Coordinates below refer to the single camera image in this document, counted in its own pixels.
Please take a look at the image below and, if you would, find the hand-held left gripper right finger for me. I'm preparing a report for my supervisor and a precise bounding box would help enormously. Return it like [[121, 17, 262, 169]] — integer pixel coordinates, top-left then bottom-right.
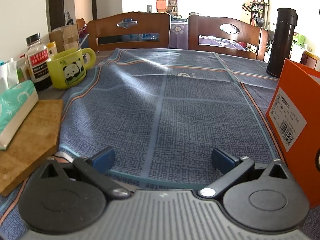
[[197, 147, 291, 198]]

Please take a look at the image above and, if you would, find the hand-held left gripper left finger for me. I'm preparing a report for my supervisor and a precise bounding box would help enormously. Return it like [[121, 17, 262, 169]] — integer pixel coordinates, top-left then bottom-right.
[[37, 146, 132, 200]]

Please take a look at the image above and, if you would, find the orange cardboard box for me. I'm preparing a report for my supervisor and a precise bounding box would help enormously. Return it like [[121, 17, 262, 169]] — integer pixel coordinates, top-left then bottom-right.
[[265, 58, 320, 208]]

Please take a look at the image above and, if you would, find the blue patterned tablecloth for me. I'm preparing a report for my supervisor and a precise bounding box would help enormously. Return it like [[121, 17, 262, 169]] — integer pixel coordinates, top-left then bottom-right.
[[0, 48, 320, 240]]

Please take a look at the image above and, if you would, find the wooden cutting board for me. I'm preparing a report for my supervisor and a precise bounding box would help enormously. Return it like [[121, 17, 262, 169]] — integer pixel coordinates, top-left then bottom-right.
[[0, 99, 64, 197]]

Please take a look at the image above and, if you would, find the green tissue pack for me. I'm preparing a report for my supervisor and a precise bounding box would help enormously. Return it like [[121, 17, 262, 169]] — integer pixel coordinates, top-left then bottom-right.
[[0, 59, 39, 151]]

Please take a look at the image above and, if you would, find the black-capped glass bottle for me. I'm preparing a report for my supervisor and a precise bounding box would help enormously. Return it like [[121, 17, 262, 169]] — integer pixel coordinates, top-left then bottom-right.
[[25, 33, 53, 92]]

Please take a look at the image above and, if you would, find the small yellow carton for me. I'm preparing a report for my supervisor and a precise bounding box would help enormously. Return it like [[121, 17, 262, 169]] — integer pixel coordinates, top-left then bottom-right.
[[46, 41, 58, 57]]

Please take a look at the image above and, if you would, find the brown cardboard box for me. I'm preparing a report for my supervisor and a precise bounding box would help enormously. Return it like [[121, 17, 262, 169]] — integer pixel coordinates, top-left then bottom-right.
[[49, 24, 80, 53]]

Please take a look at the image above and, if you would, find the black thermos flask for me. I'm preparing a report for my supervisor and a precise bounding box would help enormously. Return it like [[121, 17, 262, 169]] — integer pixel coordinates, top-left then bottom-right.
[[266, 8, 298, 78]]

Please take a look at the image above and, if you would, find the wooden dining chair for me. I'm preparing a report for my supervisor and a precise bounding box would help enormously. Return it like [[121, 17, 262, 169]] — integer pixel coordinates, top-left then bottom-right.
[[86, 12, 172, 53], [188, 15, 268, 61]]

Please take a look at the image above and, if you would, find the white standing air conditioner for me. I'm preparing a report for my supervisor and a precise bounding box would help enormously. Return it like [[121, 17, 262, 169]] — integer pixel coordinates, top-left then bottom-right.
[[241, 4, 252, 23]]

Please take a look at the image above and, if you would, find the dark bookshelf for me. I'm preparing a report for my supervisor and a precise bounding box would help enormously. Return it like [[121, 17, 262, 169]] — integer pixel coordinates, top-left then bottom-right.
[[250, 1, 269, 28]]

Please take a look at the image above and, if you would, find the wooden bookshelf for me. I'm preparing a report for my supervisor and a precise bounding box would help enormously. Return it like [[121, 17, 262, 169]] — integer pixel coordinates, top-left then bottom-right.
[[167, 0, 178, 16]]

